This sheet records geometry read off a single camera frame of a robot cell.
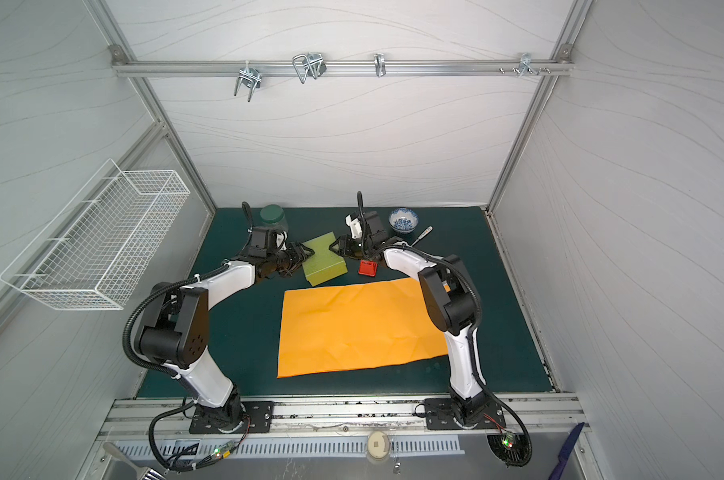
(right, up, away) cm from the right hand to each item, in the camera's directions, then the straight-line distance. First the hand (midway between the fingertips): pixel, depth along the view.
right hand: (335, 241), depth 95 cm
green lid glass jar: (-23, +9, +10) cm, 27 cm away
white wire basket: (-51, -4, -27) cm, 58 cm away
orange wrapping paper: (+4, -26, -4) cm, 27 cm away
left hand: (-6, -3, -1) cm, 7 cm away
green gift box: (-3, -7, -4) cm, 9 cm away
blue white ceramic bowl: (+24, +8, +20) cm, 33 cm away
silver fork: (+33, +3, +17) cm, 37 cm away
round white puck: (+13, -42, -33) cm, 55 cm away
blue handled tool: (+58, -50, -25) cm, 80 cm away
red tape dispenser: (+11, -9, +3) cm, 14 cm away
